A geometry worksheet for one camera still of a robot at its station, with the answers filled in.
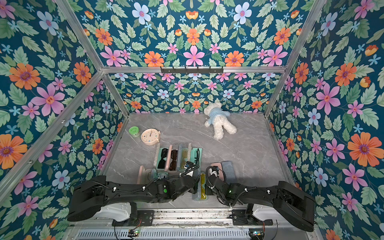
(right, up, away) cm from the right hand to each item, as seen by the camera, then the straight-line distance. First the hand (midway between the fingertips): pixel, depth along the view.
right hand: (205, 184), depth 84 cm
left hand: (-2, +4, -6) cm, 7 cm away
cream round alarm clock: (-39, +26, +20) cm, 51 cm away
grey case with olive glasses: (-14, +14, +8) cm, 22 cm away
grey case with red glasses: (+14, +8, +3) cm, 16 cm away
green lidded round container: (-51, +30, +20) cm, 62 cm away
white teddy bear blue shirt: (+10, +40, +21) cm, 46 cm away
